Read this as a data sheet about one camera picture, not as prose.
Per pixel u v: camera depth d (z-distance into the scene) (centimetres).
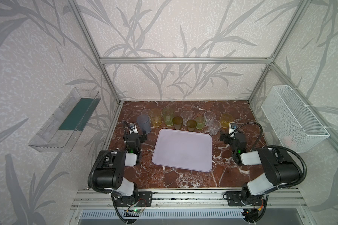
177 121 99
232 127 81
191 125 101
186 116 106
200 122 104
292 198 75
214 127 102
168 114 105
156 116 107
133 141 70
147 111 102
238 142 71
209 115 105
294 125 64
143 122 100
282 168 45
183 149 93
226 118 103
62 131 66
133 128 79
